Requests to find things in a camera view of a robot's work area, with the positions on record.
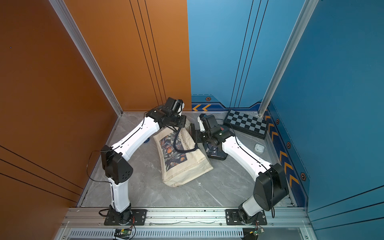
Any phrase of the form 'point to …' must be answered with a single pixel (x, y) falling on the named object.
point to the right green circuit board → (260, 231)
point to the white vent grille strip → (160, 234)
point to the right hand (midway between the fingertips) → (195, 135)
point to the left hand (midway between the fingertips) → (185, 119)
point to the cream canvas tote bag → (179, 157)
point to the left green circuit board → (123, 233)
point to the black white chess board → (251, 123)
